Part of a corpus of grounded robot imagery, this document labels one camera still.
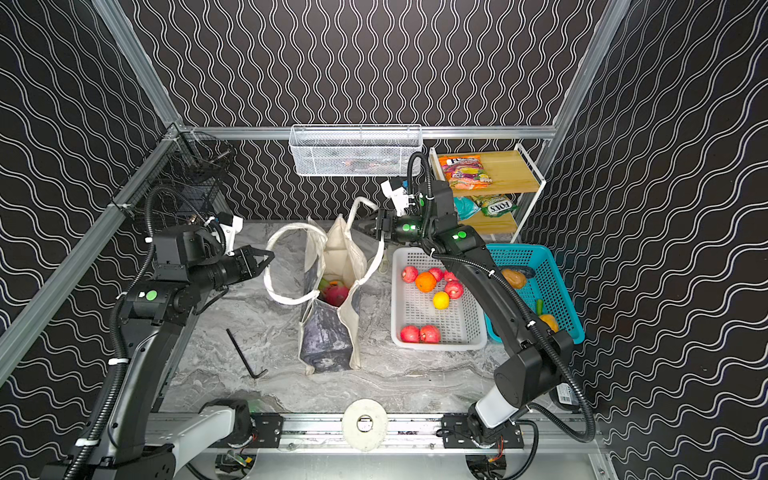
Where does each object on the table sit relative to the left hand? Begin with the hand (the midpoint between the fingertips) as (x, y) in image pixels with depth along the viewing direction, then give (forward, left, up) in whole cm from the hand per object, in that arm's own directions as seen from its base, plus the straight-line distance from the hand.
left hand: (277, 253), depth 67 cm
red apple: (-4, -30, -31) cm, 43 cm away
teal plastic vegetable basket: (+15, -74, -30) cm, 81 cm away
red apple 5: (+12, -44, -30) cm, 55 cm away
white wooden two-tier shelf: (+27, -53, -4) cm, 60 cm away
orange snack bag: (+30, -45, +1) cm, 54 cm away
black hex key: (-15, +14, -35) cm, 40 cm away
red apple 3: (+18, -30, -31) cm, 47 cm away
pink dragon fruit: (+4, -8, -22) cm, 24 cm away
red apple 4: (+18, -39, -30) cm, 53 cm away
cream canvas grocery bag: (+18, -10, -19) cm, 28 cm away
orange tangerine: (+15, -36, -30) cm, 49 cm away
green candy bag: (+37, -59, -17) cm, 72 cm away
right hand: (+6, -18, +2) cm, 19 cm away
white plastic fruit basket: (+3, -47, -36) cm, 59 cm away
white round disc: (-29, -21, -35) cm, 51 cm away
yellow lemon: (+8, -40, -31) cm, 52 cm away
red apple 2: (-3, -36, -31) cm, 47 cm away
